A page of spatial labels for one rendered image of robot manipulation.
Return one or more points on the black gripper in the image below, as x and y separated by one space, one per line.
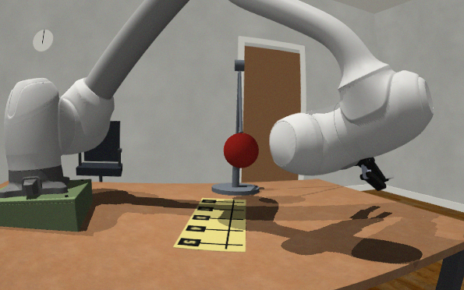
371 176

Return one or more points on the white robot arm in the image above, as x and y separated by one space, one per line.
380 109

